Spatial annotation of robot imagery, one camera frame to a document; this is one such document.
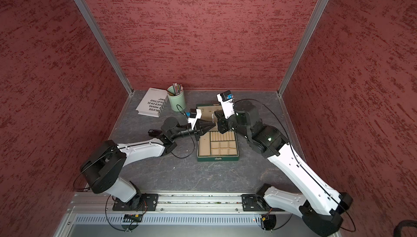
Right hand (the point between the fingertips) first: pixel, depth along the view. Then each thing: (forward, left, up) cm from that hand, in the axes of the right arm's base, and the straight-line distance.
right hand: (215, 116), depth 65 cm
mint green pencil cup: (+30, +24, -26) cm, 47 cm away
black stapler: (+12, +37, -32) cm, 51 cm away
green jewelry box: (+1, +1, -29) cm, 29 cm away
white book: (+34, +43, -29) cm, 62 cm away
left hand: (+1, +1, -9) cm, 10 cm away
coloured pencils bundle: (+37, +24, -20) cm, 48 cm away
